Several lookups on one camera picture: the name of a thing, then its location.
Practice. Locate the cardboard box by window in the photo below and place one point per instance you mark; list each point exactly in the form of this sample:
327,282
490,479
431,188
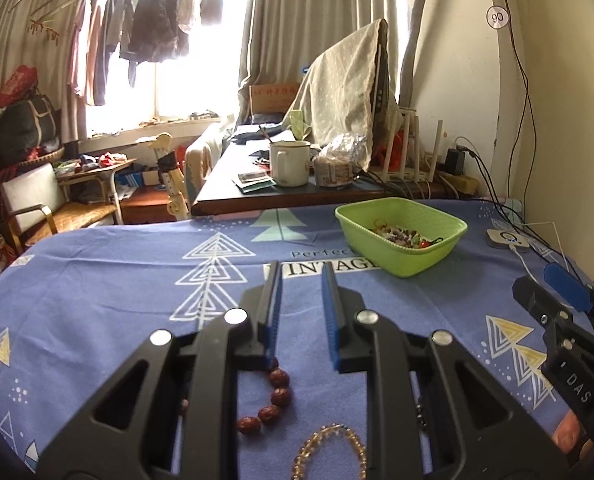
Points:
272,98

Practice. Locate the bagged snack jar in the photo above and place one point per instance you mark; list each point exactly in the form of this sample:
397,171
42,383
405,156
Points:
341,160

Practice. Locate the blue patterned tablecloth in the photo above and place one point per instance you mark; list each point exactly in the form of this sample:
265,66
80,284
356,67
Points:
76,305

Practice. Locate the green plastic basket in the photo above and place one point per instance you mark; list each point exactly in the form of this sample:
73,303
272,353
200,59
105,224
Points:
357,218

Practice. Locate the person's right hand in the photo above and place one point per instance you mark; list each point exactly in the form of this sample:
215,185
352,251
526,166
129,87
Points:
570,438

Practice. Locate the small cluttered side table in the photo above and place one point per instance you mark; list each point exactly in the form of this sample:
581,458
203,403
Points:
106,179

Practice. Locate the small white charger device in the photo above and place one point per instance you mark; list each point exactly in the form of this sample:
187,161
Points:
504,238

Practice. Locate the black duffel bag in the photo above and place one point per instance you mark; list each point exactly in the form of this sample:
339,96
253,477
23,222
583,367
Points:
28,129

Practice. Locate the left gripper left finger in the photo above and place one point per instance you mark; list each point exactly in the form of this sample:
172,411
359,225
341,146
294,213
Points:
169,410

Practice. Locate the grey curtain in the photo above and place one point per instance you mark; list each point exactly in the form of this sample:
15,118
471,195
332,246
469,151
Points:
280,37

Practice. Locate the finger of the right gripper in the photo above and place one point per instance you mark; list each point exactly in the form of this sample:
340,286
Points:
574,292

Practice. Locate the round white wall sticker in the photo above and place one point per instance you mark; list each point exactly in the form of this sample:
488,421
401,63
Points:
497,17

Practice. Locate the white wifi router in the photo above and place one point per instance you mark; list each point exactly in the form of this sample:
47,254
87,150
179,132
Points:
403,156

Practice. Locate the black power adapter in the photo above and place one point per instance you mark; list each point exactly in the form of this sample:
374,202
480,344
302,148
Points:
455,161

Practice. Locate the red bag on pile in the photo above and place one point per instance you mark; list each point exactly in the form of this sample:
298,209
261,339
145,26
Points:
20,83

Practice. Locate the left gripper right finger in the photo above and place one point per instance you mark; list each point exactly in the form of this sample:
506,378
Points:
433,411

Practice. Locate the pile of beaded jewelry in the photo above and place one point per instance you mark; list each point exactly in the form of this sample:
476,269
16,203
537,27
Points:
406,238

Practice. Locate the hanging dark clothes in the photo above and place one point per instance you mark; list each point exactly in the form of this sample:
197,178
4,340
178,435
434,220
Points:
131,46

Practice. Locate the white wooden chair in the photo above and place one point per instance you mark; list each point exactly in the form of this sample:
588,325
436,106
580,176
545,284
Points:
37,207

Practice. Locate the white enamel mug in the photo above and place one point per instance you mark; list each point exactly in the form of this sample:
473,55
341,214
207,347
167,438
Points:
290,163

